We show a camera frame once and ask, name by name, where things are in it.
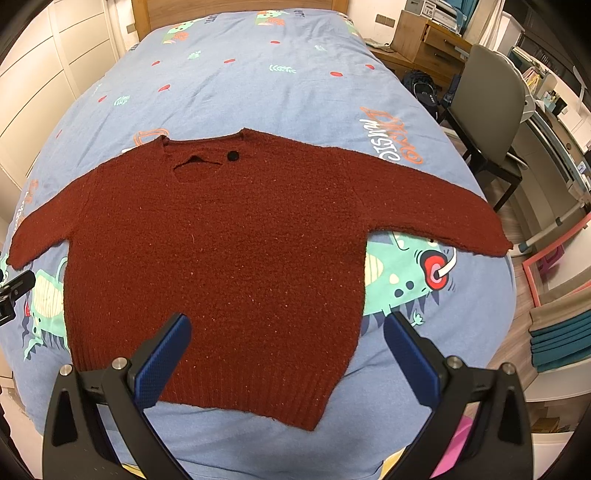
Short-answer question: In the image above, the dark red knit sweater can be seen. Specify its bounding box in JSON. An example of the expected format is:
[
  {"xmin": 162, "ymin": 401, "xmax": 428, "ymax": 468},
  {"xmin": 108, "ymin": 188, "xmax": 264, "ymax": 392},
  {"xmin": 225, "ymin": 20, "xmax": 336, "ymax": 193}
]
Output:
[{"xmin": 7, "ymin": 129, "xmax": 510, "ymax": 431}]

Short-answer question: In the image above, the pink plastic object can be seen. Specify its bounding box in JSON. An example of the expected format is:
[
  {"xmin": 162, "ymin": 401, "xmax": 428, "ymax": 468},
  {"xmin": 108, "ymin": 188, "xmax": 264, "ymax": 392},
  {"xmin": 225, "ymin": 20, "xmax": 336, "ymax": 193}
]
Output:
[{"xmin": 431, "ymin": 415, "xmax": 473, "ymax": 478}]

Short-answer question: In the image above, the stack of teal folded cloths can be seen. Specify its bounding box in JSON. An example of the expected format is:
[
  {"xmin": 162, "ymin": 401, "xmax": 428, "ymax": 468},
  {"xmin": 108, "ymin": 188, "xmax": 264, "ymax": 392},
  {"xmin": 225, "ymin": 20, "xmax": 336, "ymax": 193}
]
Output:
[{"xmin": 529, "ymin": 289, "xmax": 590, "ymax": 373}]

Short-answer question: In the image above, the white desk with clutter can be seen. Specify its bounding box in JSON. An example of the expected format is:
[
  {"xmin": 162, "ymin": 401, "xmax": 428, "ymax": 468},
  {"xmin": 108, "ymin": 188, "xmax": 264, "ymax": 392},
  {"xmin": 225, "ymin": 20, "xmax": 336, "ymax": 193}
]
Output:
[{"xmin": 461, "ymin": 0, "xmax": 591, "ymax": 218}]

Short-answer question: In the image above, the white wardrobe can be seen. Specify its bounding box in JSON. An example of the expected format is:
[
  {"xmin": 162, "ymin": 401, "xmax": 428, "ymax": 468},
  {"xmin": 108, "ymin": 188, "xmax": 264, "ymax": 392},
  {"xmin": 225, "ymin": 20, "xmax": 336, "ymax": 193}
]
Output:
[{"xmin": 0, "ymin": 0, "xmax": 136, "ymax": 222}]

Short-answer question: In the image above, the grey office chair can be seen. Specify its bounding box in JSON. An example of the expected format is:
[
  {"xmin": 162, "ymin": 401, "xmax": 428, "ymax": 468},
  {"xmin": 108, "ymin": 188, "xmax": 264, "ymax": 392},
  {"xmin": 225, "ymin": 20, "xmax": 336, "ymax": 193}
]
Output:
[{"xmin": 445, "ymin": 45, "xmax": 529, "ymax": 211}]

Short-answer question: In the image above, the black backpack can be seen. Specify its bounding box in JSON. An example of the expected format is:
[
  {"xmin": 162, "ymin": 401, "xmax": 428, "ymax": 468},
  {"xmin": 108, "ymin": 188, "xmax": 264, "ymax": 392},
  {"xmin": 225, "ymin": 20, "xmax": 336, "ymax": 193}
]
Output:
[{"xmin": 402, "ymin": 70, "xmax": 440, "ymax": 122}]

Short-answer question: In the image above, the wooden bed headboard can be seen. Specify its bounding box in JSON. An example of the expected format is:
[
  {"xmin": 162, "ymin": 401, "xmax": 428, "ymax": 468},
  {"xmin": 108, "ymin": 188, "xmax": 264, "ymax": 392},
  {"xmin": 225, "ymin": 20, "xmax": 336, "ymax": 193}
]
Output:
[{"xmin": 131, "ymin": 0, "xmax": 349, "ymax": 40}]

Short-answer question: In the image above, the blue dinosaur print bedsheet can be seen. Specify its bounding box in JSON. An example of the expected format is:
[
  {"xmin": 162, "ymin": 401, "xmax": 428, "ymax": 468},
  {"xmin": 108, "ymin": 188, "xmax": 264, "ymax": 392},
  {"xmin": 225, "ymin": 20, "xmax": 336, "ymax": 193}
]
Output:
[{"xmin": 1, "ymin": 9, "xmax": 516, "ymax": 479}]

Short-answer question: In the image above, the pink wooden frame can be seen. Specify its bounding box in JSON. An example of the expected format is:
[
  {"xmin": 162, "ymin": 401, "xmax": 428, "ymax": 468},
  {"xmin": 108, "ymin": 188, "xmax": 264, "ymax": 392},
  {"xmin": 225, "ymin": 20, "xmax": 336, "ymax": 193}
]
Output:
[{"xmin": 522, "ymin": 217, "xmax": 590, "ymax": 307}]

